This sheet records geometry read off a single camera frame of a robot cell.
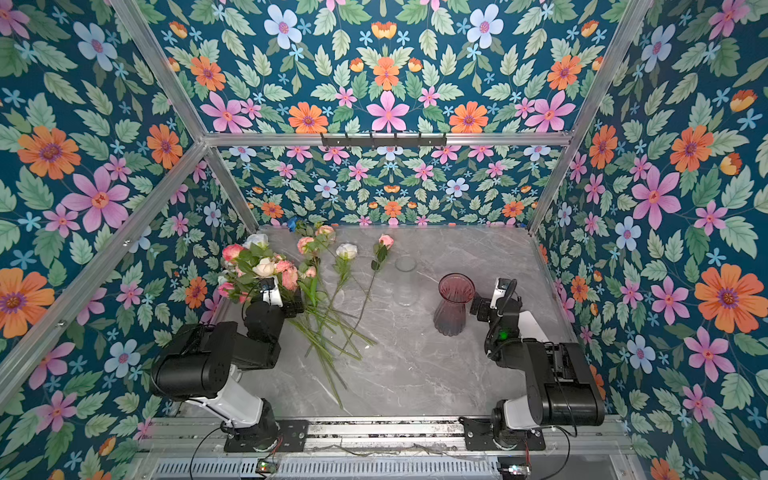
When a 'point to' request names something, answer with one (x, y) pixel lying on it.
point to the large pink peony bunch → (245, 266)
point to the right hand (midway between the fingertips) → (500, 293)
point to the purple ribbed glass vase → (455, 289)
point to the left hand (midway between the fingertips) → (284, 286)
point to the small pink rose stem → (385, 243)
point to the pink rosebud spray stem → (319, 236)
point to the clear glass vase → (406, 281)
